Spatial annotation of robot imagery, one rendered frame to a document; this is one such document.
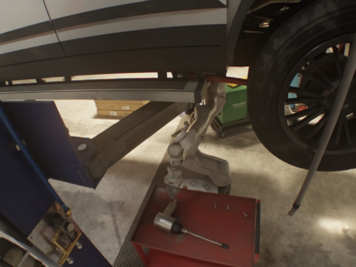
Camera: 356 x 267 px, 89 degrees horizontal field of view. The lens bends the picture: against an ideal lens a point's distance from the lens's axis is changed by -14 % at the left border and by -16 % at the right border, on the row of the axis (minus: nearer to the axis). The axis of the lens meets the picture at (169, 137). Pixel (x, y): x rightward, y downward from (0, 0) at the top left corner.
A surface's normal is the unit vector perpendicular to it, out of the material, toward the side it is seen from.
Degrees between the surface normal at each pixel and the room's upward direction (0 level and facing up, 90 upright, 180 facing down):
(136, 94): 91
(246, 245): 0
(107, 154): 90
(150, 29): 96
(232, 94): 86
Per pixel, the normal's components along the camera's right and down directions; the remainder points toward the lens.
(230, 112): 0.23, 0.51
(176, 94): -0.29, 0.63
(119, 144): 0.76, 0.33
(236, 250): -0.12, -0.79
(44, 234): 0.95, 0.09
